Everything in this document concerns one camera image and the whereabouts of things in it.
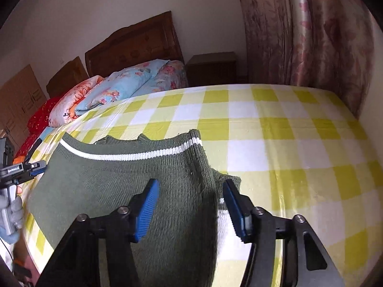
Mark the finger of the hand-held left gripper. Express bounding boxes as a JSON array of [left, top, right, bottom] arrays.
[[25, 138, 43, 163], [24, 160, 47, 177]]

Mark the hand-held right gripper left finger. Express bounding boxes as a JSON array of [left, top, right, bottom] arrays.
[[36, 178, 160, 287]]

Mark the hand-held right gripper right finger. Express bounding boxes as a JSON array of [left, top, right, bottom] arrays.
[[223, 179, 346, 287]]

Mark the green knit sweater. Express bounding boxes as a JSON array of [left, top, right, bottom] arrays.
[[28, 129, 250, 287]]

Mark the person's left hand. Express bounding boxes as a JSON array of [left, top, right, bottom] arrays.
[[0, 185, 25, 245]]

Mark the light blue cloth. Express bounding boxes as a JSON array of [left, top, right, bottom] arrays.
[[39, 126, 62, 140]]

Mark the red patterned blanket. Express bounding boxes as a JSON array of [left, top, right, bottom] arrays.
[[13, 97, 65, 159]]

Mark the light wooden wardrobe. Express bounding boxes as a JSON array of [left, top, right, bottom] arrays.
[[0, 64, 47, 147]]

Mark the pink floral pillow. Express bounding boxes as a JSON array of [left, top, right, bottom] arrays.
[[49, 76, 105, 127]]

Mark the small wooden headboard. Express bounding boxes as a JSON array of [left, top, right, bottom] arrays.
[[46, 56, 89, 99]]

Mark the yellow checked sheet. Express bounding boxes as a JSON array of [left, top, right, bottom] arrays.
[[16, 84, 383, 287]]

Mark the blue floral quilt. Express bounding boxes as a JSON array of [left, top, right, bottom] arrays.
[[75, 59, 188, 117]]

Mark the dark wooden nightstand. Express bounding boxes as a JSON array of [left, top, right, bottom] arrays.
[[186, 52, 237, 88]]

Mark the large carved wooden headboard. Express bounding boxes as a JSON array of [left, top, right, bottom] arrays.
[[84, 11, 184, 78]]

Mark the pink floral curtain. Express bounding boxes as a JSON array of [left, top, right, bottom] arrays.
[[233, 0, 376, 118]]

